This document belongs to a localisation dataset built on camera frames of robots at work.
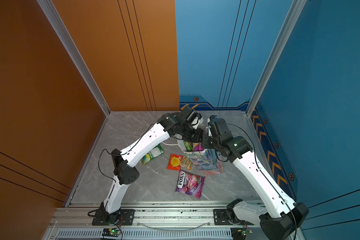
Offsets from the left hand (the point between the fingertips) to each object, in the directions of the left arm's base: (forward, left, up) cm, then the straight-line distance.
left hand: (205, 139), depth 75 cm
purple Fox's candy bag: (-15, +7, -22) cm, 28 cm away
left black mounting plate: (-31, +39, -25) cm, 55 cm away
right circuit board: (-37, -17, -25) cm, 48 cm away
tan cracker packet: (-2, +10, -23) cm, 25 cm away
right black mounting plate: (-31, -8, -23) cm, 40 cm away
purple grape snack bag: (-2, +4, -5) cm, 6 cm away
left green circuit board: (-37, +45, -26) cm, 64 cm away
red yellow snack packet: (-2, +16, -23) cm, 28 cm away
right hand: (-1, +2, +2) cm, 3 cm away
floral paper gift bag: (-10, -1, -5) cm, 11 cm away
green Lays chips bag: (0, +8, -7) cm, 11 cm away
